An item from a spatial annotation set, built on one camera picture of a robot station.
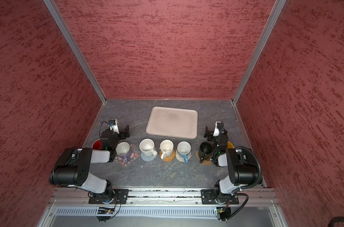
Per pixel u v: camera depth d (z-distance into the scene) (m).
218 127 0.77
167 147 0.88
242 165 0.51
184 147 0.87
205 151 0.89
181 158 0.87
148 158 0.87
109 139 0.71
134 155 0.89
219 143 0.68
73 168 0.46
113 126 0.80
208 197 0.73
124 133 0.86
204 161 0.85
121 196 0.74
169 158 0.87
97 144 0.86
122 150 0.87
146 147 0.90
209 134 0.83
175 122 1.11
